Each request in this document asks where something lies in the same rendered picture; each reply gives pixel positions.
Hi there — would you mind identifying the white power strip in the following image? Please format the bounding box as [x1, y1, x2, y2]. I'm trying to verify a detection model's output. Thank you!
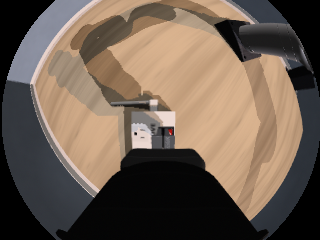
[111, 99, 175, 149]

